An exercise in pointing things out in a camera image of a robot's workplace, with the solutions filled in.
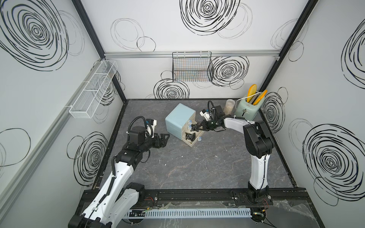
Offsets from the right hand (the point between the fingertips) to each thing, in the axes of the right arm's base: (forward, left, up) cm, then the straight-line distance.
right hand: (197, 128), depth 96 cm
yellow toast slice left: (+23, -38, +14) cm, 47 cm away
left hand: (-14, +20, +14) cm, 28 cm away
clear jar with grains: (+18, -24, +2) cm, 30 cm away
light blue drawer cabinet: (0, +13, +10) cm, 16 cm away
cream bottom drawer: (-2, +7, 0) cm, 7 cm away
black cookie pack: (-5, +4, -4) cm, 7 cm away
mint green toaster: (+10, -34, +7) cm, 36 cm away
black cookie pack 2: (+1, +3, -1) cm, 3 cm away
